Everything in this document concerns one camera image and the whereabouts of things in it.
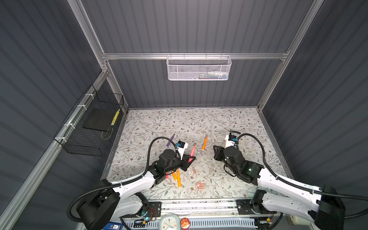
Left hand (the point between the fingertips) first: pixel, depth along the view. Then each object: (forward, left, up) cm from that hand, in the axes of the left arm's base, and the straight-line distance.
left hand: (194, 157), depth 79 cm
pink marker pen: (+1, +1, +3) cm, 3 cm away
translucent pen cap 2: (-13, -3, -13) cm, 18 cm away
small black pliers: (+25, -31, -12) cm, 42 cm away
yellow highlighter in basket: (+20, +43, +14) cm, 49 cm away
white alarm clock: (-28, +14, -11) cm, 33 cm away
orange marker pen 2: (-5, +12, -13) cm, 18 cm away
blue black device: (-28, +41, -10) cm, 50 cm away
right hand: (+3, -11, +3) cm, 12 cm away
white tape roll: (-31, -44, -6) cm, 54 cm away
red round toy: (-29, +7, -13) cm, 32 cm away
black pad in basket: (+17, +50, +16) cm, 55 cm away
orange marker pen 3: (-7, +9, -12) cm, 17 cm away
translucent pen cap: (-3, 0, -13) cm, 13 cm away
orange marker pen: (+16, -9, -12) cm, 22 cm away
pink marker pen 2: (-5, +16, -13) cm, 21 cm away
